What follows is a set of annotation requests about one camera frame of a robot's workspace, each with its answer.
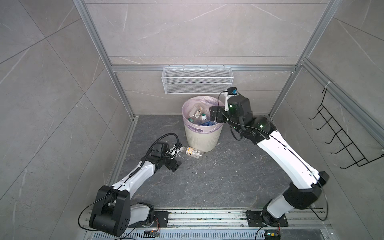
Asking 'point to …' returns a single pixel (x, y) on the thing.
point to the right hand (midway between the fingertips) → (217, 107)
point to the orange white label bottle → (194, 153)
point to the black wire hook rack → (359, 158)
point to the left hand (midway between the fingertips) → (174, 153)
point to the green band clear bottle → (191, 120)
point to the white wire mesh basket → (196, 80)
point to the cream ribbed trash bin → (205, 138)
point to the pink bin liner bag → (205, 102)
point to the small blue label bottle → (209, 123)
